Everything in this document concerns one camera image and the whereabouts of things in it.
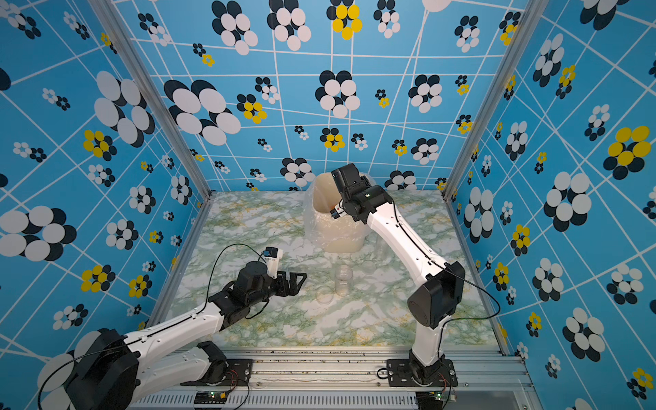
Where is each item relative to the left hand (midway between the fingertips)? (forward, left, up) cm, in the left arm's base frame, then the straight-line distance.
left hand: (300, 273), depth 82 cm
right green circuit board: (-32, -40, -11) cm, 52 cm away
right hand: (+21, -24, +22) cm, 39 cm away
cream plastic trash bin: (+10, -14, +8) cm, 19 cm away
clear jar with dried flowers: (0, -14, -2) cm, 14 cm away
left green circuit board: (-32, +24, -14) cm, 43 cm away
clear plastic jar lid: (-2, -8, -11) cm, 14 cm away
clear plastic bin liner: (+12, -3, +12) cm, 17 cm away
